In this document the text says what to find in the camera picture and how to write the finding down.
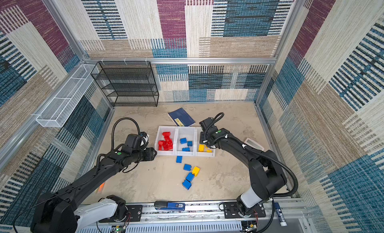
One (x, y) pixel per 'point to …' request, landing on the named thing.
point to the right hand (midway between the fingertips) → (206, 140)
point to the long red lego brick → (167, 144)
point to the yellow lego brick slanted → (195, 171)
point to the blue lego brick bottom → (186, 184)
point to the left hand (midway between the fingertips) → (153, 150)
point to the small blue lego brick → (183, 140)
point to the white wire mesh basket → (56, 113)
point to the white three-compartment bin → (192, 133)
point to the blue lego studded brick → (187, 149)
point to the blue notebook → (181, 118)
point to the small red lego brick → (168, 140)
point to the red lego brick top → (166, 134)
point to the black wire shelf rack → (127, 83)
